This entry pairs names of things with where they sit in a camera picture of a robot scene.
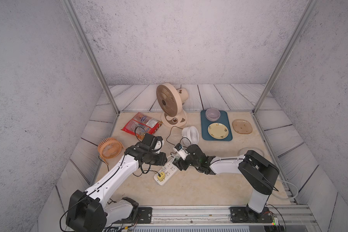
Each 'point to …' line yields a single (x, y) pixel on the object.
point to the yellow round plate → (218, 130)
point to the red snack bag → (139, 124)
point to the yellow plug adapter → (162, 177)
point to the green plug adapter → (177, 157)
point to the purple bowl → (212, 114)
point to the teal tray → (205, 123)
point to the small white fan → (190, 136)
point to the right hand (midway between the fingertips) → (176, 158)
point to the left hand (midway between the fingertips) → (166, 160)
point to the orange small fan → (109, 148)
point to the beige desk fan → (169, 101)
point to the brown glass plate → (242, 126)
